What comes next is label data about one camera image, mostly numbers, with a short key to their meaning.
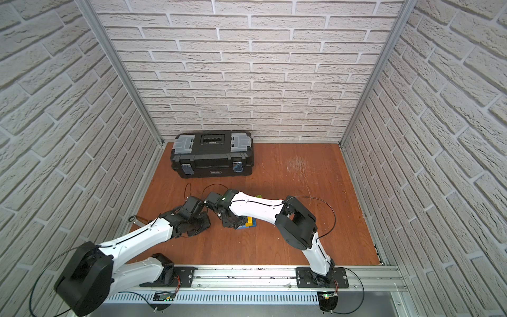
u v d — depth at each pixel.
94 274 0.40
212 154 0.92
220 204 0.61
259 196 0.56
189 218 0.66
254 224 0.85
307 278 0.74
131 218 0.88
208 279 0.75
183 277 0.73
